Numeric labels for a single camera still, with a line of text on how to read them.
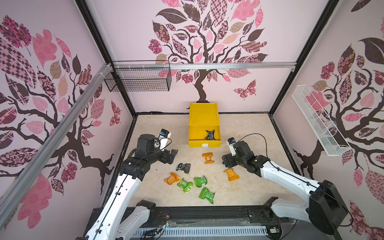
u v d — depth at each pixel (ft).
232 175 2.87
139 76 3.11
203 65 3.16
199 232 2.29
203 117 2.96
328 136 2.43
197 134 2.82
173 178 2.80
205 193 2.64
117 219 1.30
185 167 2.95
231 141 2.48
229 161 2.51
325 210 1.32
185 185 2.72
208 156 3.10
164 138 2.02
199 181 2.78
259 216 2.38
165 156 2.09
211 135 2.81
